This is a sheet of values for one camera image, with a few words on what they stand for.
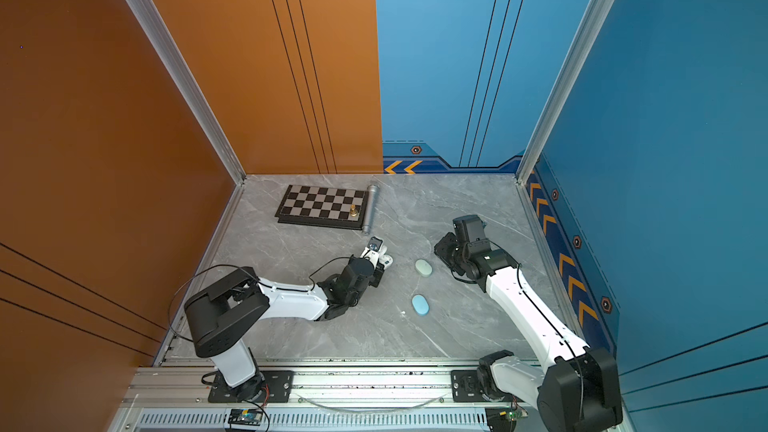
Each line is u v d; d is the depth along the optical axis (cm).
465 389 72
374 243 76
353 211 103
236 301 52
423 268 92
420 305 85
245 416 72
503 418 71
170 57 85
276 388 74
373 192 112
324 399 73
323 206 106
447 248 73
